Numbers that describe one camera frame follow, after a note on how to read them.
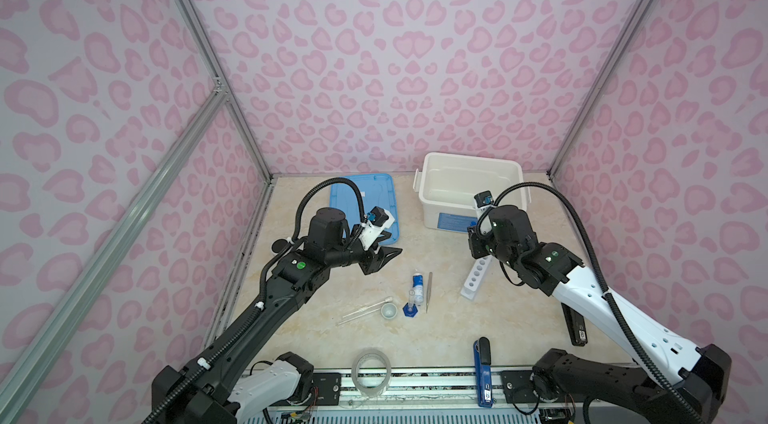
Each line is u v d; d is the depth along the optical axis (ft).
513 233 1.75
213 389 1.26
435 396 2.37
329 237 1.77
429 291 2.94
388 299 2.87
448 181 3.69
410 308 2.80
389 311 2.80
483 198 2.13
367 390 2.33
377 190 3.82
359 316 2.76
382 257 2.06
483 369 2.40
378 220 1.96
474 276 2.89
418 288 2.89
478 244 2.18
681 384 1.23
